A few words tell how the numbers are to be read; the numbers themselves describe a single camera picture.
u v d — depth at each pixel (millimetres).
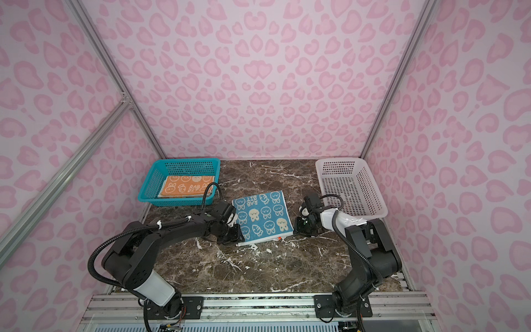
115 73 840
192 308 736
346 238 458
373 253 456
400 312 727
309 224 783
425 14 701
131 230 479
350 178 1101
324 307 734
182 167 1208
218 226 734
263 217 959
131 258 451
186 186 1042
